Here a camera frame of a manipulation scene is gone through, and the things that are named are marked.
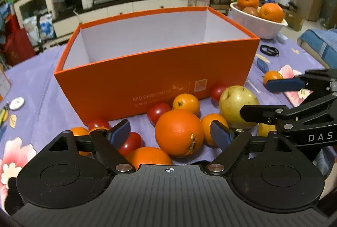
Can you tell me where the small tangerine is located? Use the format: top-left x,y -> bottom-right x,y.
172,93 -> 200,115
201,113 -> 229,146
263,71 -> 284,85

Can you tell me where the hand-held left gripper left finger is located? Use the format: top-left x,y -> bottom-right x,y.
42,120 -> 135,174

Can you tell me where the orange cardboard box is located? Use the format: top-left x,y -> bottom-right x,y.
54,6 -> 261,125

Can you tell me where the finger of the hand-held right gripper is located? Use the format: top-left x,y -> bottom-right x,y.
265,68 -> 337,93
240,93 -> 337,130

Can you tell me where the red tomato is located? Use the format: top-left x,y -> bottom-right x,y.
88,118 -> 110,132
118,132 -> 143,156
147,102 -> 172,126
211,85 -> 228,102

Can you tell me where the yellow mango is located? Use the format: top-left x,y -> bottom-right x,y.
257,123 -> 277,137

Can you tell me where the yellow-green pear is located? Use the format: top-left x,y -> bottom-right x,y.
219,86 -> 260,130

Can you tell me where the white television stand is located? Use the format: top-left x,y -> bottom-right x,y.
51,0 -> 211,41

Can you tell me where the printed fruit carton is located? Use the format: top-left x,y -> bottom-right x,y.
188,0 -> 211,8

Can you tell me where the red shopping bag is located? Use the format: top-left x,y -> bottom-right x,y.
3,30 -> 36,64

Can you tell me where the blue cloth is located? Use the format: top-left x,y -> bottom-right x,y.
297,29 -> 337,70

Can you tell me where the large orange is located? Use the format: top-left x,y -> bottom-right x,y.
155,109 -> 204,158

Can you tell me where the red-brown mango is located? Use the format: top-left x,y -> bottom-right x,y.
242,6 -> 261,17

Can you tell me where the white plastic colander bowl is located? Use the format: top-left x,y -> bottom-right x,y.
230,2 -> 288,39

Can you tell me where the blue and white bag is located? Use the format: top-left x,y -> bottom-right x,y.
39,14 -> 54,39

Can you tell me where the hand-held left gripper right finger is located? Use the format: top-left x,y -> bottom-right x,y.
206,120 -> 301,175

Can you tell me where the white round keychain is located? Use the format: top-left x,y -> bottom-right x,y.
11,98 -> 25,110

